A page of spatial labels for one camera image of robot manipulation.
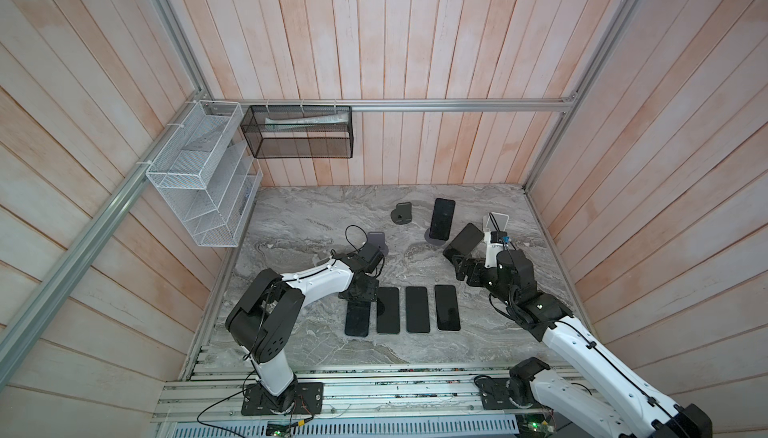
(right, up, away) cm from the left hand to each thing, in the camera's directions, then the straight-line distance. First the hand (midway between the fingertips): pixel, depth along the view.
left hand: (362, 298), depth 90 cm
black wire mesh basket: (-24, +57, +17) cm, 64 cm away
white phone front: (+22, +2, -16) cm, 28 cm away
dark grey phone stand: (+14, +26, +18) cm, 34 cm away
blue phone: (-1, -5, -5) cm, 7 cm away
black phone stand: (+17, -3, -2) cm, 17 cm away
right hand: (+29, +14, -10) cm, 34 cm away
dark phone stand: (+33, +17, +6) cm, 38 cm away
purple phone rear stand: (+26, +24, +8) cm, 37 cm away
